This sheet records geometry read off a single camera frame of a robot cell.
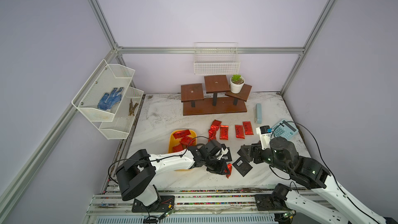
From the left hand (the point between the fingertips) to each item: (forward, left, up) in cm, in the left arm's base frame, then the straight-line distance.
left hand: (227, 173), depth 75 cm
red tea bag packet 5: (+21, +22, -5) cm, 30 cm away
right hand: (+7, -8, +14) cm, 17 cm away
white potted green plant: (+50, -9, +16) cm, 53 cm away
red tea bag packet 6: (+16, +28, -6) cm, 32 cm away
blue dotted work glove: (+28, +60, +22) cm, 70 cm away
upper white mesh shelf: (+30, +64, +24) cm, 74 cm away
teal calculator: (+30, -41, -5) cm, 51 cm away
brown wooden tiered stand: (+51, +19, -4) cm, 54 cm away
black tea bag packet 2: (+7, -10, -8) cm, 15 cm away
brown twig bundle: (+38, +57, +6) cm, 69 cm away
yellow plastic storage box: (+21, +31, -8) cm, 38 cm away
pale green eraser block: (+41, -26, -4) cm, 49 cm away
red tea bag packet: (+27, +6, -6) cm, 29 cm away
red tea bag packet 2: (+28, -1, -6) cm, 28 cm away
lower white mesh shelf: (+26, +62, +3) cm, 67 cm away
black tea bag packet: (+12, -2, -7) cm, 14 cm away
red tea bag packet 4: (+25, +26, -4) cm, 36 cm away
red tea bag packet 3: (+28, -11, -6) cm, 31 cm away
